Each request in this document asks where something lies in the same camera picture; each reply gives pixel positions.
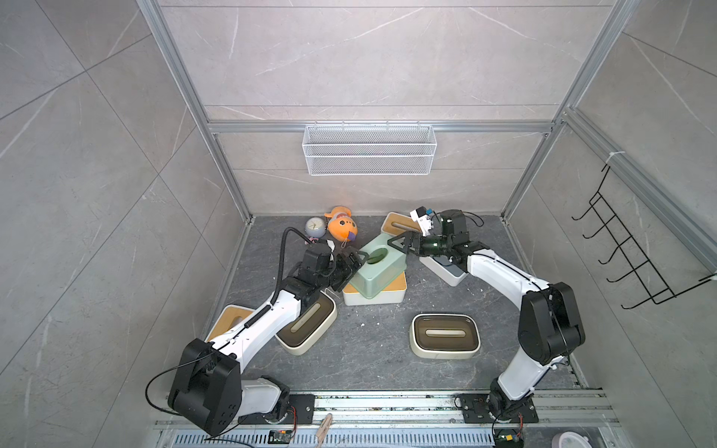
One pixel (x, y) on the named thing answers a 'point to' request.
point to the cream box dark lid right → (444, 335)
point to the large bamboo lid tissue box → (394, 292)
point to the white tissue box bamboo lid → (396, 223)
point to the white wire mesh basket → (369, 150)
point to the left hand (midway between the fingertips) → (367, 260)
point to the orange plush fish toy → (342, 226)
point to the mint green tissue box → (384, 266)
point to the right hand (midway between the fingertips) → (397, 244)
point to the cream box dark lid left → (316, 326)
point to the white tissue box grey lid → (442, 269)
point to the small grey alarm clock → (316, 227)
